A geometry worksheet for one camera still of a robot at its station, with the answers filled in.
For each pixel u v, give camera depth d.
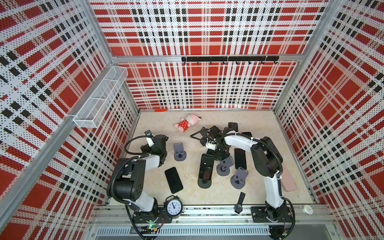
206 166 0.78
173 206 0.74
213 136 0.77
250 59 0.89
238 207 0.76
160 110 1.27
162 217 0.73
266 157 0.54
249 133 1.05
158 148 0.73
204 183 0.83
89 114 0.69
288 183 0.83
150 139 0.80
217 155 0.86
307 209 0.75
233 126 1.12
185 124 1.05
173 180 0.86
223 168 0.84
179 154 0.91
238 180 0.80
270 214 0.65
